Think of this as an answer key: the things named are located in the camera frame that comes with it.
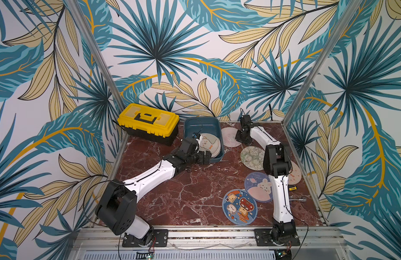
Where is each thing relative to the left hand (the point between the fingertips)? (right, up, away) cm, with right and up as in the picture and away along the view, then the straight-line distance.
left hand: (203, 155), depth 84 cm
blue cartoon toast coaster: (+19, -27, -1) cm, 32 cm away
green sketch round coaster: (+31, -3, +16) cm, 35 cm away
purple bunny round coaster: (+31, -18, +6) cm, 36 cm away
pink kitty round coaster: (+17, +10, +27) cm, 33 cm away
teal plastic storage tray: (+2, +18, +33) cm, 37 cm away
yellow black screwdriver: (+48, -18, +3) cm, 51 cm away
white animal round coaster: (+3, +6, +22) cm, 23 cm away
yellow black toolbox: (-31, +18, +11) cm, 38 cm away
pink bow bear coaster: (+54, -14, +10) cm, 56 cm away
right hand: (+25, +8, +26) cm, 37 cm away
